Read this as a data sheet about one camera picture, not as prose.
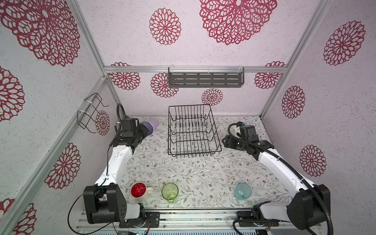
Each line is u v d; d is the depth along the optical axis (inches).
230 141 28.7
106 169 18.2
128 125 24.6
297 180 17.4
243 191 32.6
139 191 31.9
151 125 30.4
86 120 30.2
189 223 28.8
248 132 24.6
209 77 36.5
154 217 29.3
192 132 42.8
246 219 28.7
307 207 15.9
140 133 29.2
